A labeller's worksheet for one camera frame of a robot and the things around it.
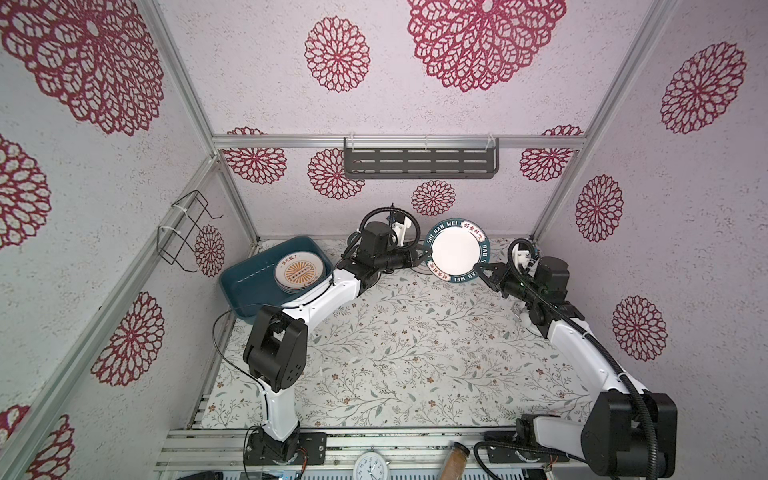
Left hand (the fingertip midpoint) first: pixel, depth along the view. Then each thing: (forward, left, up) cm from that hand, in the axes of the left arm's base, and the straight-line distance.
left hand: (429, 254), depth 82 cm
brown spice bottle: (-46, -3, -21) cm, 51 cm away
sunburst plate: (+12, +43, -22) cm, 50 cm away
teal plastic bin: (+10, +59, -24) cm, 64 cm away
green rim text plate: (+1, -8, +2) cm, 8 cm away
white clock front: (-46, +16, -21) cm, 53 cm away
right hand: (-4, -11, +1) cm, 12 cm away
